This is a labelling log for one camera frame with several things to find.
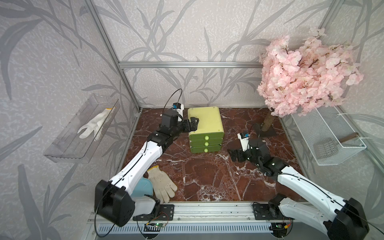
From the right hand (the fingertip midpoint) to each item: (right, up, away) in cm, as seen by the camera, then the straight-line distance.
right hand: (234, 147), depth 81 cm
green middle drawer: (-15, +1, +5) cm, 16 cm away
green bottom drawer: (-16, -3, +10) cm, 19 cm away
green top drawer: (-16, +6, -1) cm, 17 cm away
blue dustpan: (-51, -23, +1) cm, 56 cm away
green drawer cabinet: (-13, +15, +7) cm, 21 cm away
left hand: (-23, +15, -3) cm, 27 cm away
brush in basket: (+43, +2, -10) cm, 45 cm away
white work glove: (-39, -22, +1) cm, 45 cm away
